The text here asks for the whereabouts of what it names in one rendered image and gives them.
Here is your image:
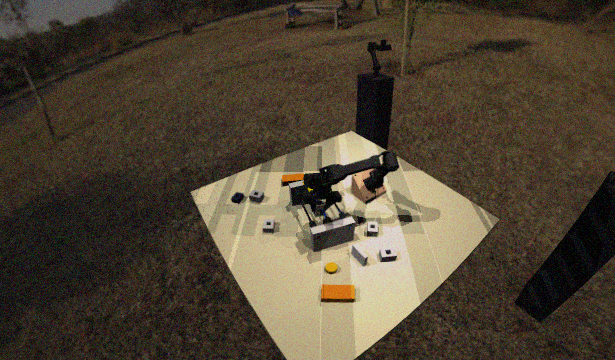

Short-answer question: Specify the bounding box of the yellow short cylinder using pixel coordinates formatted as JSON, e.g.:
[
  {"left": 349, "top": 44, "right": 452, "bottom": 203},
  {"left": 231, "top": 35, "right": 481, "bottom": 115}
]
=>
[{"left": 325, "top": 262, "right": 338, "bottom": 274}]

